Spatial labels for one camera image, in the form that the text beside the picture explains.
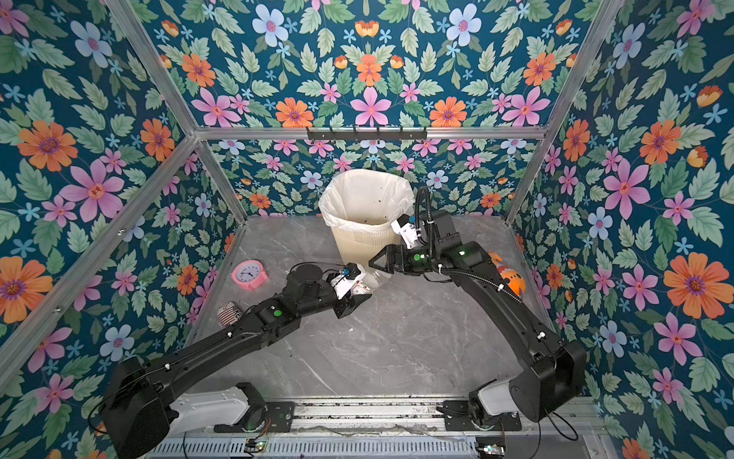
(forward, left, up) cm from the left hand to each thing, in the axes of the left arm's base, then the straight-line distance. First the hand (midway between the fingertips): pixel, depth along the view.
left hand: (368, 286), depth 74 cm
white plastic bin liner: (+34, 0, -1) cm, 34 cm away
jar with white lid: (0, -1, +3) cm, 3 cm away
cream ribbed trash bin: (+15, +2, -1) cm, 15 cm away
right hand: (+4, -5, +7) cm, 10 cm away
